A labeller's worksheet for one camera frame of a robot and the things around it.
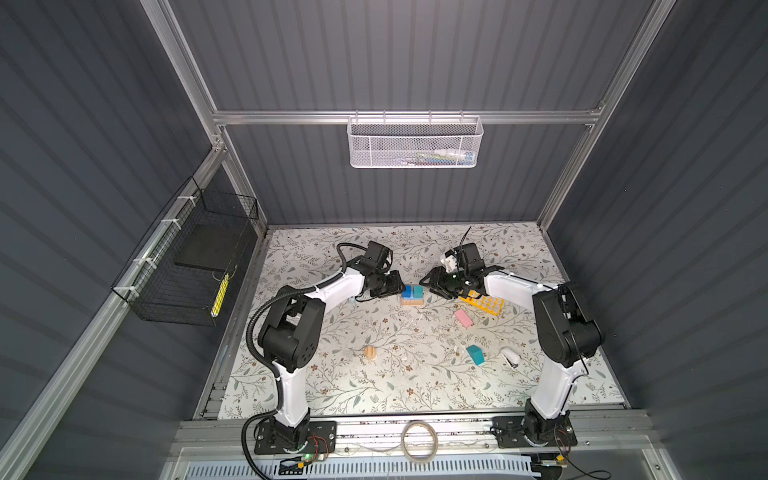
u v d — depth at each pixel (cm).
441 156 92
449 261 91
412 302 98
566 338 51
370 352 85
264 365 51
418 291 96
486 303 97
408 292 99
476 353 87
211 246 74
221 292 69
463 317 94
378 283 79
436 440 72
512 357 83
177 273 72
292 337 51
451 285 83
